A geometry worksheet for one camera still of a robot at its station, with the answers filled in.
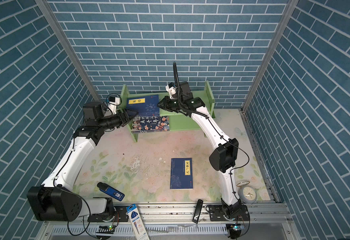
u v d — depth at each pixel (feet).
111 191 2.58
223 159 1.73
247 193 2.53
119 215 2.37
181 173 2.86
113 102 2.23
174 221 2.38
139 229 2.25
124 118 2.14
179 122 3.16
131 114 2.31
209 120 1.84
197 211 2.37
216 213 2.42
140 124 3.06
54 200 1.29
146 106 2.65
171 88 2.44
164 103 2.32
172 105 2.37
